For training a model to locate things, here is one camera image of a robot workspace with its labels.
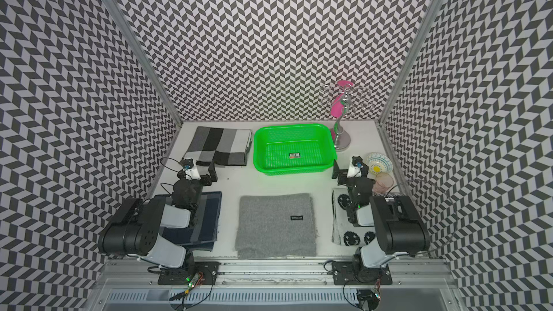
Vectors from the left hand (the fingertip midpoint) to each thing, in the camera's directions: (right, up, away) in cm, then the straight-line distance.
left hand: (202, 163), depth 90 cm
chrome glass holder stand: (+61, +28, -1) cm, 67 cm away
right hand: (+61, +1, -1) cm, 61 cm away
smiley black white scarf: (+57, -24, -11) cm, 63 cm away
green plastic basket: (+38, +5, +18) cm, 43 cm away
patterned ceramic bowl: (+78, -1, +9) cm, 79 cm away
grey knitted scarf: (+34, -23, -10) cm, 42 cm away
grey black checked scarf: (+2, +6, +15) cm, 17 cm away
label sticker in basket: (+40, +2, +15) cm, 42 cm away
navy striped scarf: (+4, -24, -10) cm, 27 cm away
